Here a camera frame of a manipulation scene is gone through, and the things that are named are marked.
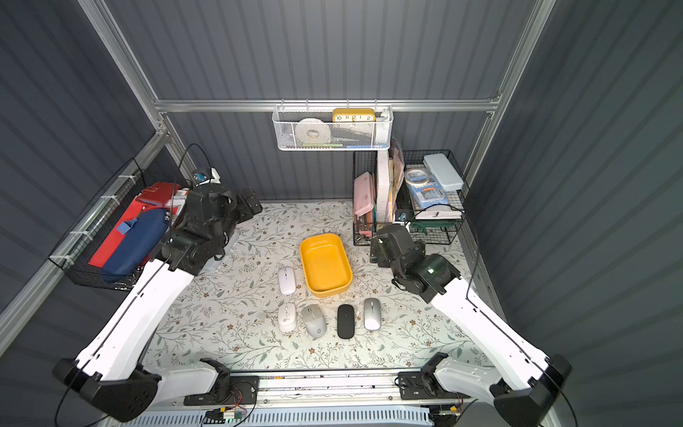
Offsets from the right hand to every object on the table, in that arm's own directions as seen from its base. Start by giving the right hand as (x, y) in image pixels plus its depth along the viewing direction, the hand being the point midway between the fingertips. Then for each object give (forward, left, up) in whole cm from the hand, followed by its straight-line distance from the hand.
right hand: (401, 249), depth 73 cm
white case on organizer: (+38, -21, -3) cm, 44 cm away
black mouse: (-12, +15, -24) cm, 31 cm away
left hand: (+7, +42, +14) cm, 45 cm away
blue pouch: (0, +71, +5) cm, 71 cm away
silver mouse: (-9, +7, -25) cm, 27 cm away
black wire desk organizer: (+22, -17, -16) cm, 32 cm away
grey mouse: (-13, +25, -23) cm, 36 cm away
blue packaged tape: (+28, -12, -4) cm, 31 cm away
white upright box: (+27, +3, -1) cm, 28 cm away
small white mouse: (-11, +34, -23) cm, 43 cm away
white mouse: (+2, +37, -24) cm, 44 cm away
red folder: (+15, +73, +6) cm, 75 cm away
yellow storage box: (+10, +24, -25) cm, 36 cm away
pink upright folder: (+33, -2, -2) cm, 33 cm away
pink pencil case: (+36, +9, -13) cm, 39 cm away
